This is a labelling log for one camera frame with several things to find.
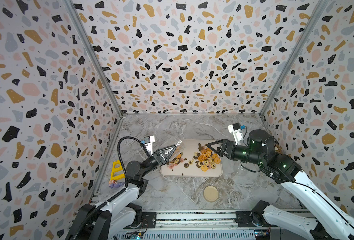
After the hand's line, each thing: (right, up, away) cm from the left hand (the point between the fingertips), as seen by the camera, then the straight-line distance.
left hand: (176, 150), depth 67 cm
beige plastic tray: (+12, -11, +28) cm, 32 cm away
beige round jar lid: (+18, -26, +15) cm, 35 cm away
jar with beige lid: (+1, +1, 0) cm, 2 cm away
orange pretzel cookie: (+14, -9, +28) cm, 33 cm away
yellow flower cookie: (+15, -15, +25) cm, 33 cm away
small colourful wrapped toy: (-36, -21, +15) cm, 44 cm away
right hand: (+16, +2, -6) cm, 17 cm away
